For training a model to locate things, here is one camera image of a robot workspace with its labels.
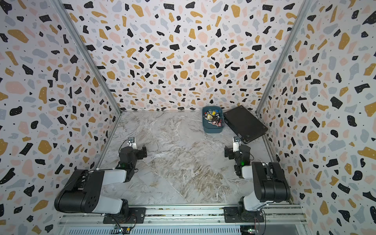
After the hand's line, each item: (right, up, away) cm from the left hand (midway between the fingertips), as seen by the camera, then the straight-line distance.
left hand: (137, 145), depth 92 cm
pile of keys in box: (+51, +19, +25) cm, 60 cm away
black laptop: (+75, +12, +15) cm, 77 cm away
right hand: (+62, 0, +3) cm, 62 cm away
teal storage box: (+46, +11, +15) cm, 50 cm away
